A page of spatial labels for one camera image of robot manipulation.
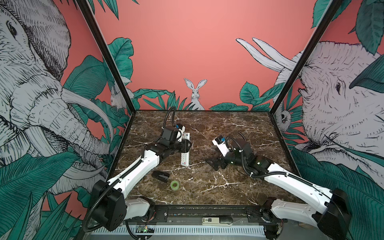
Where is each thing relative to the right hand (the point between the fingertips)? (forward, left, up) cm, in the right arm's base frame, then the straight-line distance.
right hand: (209, 154), depth 73 cm
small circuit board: (-29, +32, -20) cm, 48 cm away
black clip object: (-4, +27, -19) cm, 33 cm away
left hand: (+9, +11, -2) cm, 14 cm away
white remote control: (+1, +13, -5) cm, 14 cm away
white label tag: (-26, 0, -16) cm, 31 cm away
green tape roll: (-10, +19, -21) cm, 30 cm away
